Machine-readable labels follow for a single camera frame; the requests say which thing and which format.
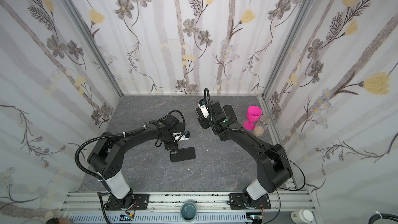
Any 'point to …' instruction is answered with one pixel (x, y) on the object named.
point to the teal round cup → (188, 211)
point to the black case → (182, 154)
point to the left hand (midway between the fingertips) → (173, 138)
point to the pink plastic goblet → (253, 113)
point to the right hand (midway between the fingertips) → (202, 111)
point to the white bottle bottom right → (302, 216)
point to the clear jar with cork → (261, 125)
